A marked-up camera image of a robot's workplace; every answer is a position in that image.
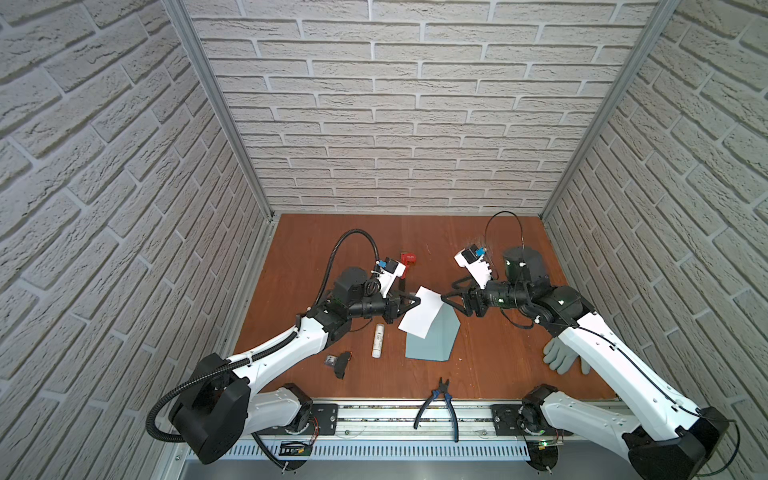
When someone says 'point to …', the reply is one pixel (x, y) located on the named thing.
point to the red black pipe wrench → (406, 259)
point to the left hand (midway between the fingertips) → (420, 301)
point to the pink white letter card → (419, 320)
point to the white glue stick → (378, 341)
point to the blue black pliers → (442, 389)
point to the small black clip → (338, 362)
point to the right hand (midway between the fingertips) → (450, 289)
